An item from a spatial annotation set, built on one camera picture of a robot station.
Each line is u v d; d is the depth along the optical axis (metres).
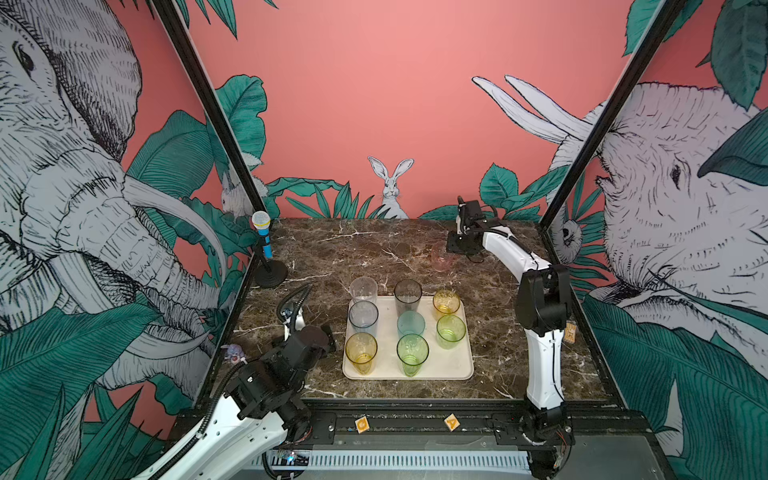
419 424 0.76
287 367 0.52
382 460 0.70
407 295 0.82
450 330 0.88
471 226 0.76
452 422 0.75
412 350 0.75
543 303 0.57
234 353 0.82
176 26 0.71
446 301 0.99
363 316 0.82
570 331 0.90
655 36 0.72
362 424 0.74
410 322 0.88
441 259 1.08
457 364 0.84
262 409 0.48
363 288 1.04
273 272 1.05
